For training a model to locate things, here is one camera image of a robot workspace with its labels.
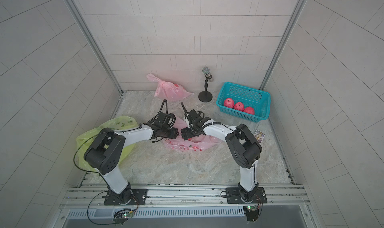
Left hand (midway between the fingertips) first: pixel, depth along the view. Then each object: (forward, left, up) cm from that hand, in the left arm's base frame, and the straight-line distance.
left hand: (178, 131), depth 95 cm
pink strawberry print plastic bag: (-11, -13, +7) cm, 19 cm away
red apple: (+19, -33, +7) cm, 39 cm away
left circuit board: (-43, +21, +1) cm, 48 cm away
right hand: (-2, -6, +2) cm, 7 cm away
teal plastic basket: (+23, -58, +4) cm, 62 cm away
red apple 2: (+16, -40, +8) cm, 44 cm away
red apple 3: (+13, -47, +7) cm, 49 cm away
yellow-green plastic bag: (-2, +34, +12) cm, 36 cm away
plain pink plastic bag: (+25, +8, +12) cm, 28 cm away
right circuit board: (-42, -38, -1) cm, 56 cm away
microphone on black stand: (+29, -18, +2) cm, 34 cm away
